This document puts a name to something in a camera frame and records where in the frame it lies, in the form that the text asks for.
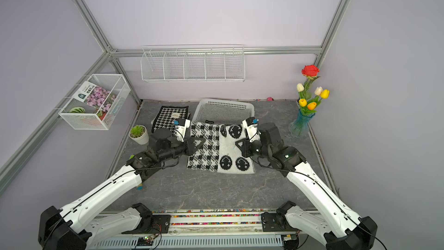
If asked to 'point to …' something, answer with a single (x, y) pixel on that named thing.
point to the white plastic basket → (201, 101)
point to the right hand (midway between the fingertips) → (237, 142)
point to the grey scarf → (224, 113)
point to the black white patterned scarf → (219, 153)
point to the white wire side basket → (77, 111)
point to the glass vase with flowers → (309, 100)
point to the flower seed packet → (95, 96)
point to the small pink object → (269, 99)
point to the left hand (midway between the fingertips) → (204, 142)
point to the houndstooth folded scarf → (166, 116)
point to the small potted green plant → (139, 134)
